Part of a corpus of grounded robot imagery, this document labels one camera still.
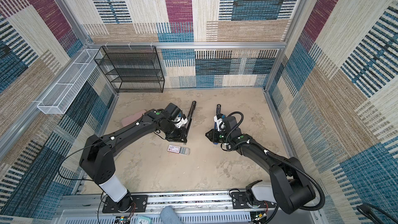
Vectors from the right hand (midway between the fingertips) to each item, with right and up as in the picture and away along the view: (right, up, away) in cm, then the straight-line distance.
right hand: (207, 136), depth 85 cm
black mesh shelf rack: (-51, +42, +25) cm, 71 cm away
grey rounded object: (-17, -31, -17) cm, 39 cm away
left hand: (-10, 0, -4) cm, 11 cm away
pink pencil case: (-50, +8, +17) cm, 53 cm away
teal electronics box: (-28, -32, -17) cm, 46 cm away
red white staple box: (-19, -8, +4) cm, 21 cm away
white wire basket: (-68, +19, -15) cm, 72 cm away
